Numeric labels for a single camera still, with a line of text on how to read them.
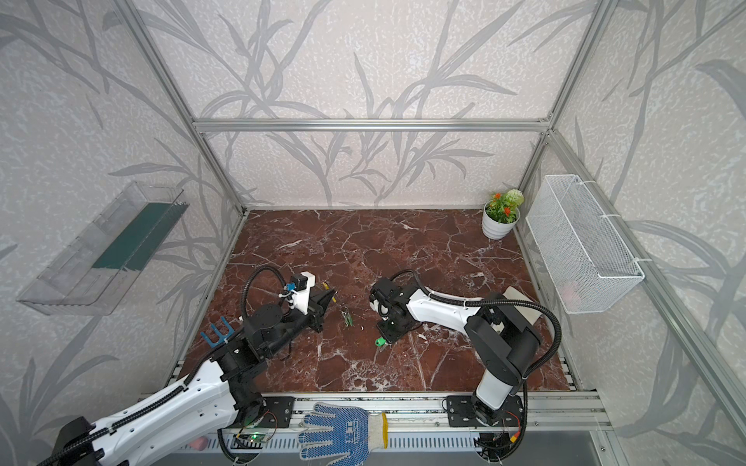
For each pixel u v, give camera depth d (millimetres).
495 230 1062
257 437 705
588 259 616
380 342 846
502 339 451
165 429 480
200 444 671
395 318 643
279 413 735
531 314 440
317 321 643
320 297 680
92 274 639
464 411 742
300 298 623
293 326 639
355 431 707
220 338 865
